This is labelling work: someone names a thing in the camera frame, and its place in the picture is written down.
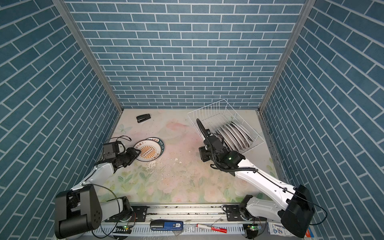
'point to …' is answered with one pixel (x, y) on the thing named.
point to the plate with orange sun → (150, 149)
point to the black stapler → (142, 118)
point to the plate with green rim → (161, 142)
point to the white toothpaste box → (277, 228)
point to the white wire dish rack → (221, 119)
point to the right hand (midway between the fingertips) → (201, 146)
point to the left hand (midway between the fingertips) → (139, 151)
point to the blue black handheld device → (167, 225)
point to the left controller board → (125, 229)
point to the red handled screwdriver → (212, 228)
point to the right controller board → (252, 230)
